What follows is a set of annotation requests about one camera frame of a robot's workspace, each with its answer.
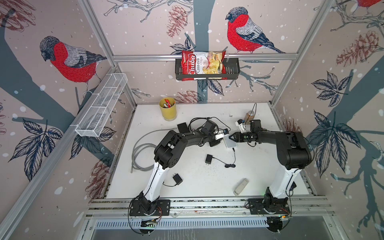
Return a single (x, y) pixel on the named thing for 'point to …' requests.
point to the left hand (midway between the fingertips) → (221, 137)
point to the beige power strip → (240, 186)
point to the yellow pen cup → (168, 107)
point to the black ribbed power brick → (183, 128)
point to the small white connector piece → (231, 115)
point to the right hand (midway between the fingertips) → (229, 139)
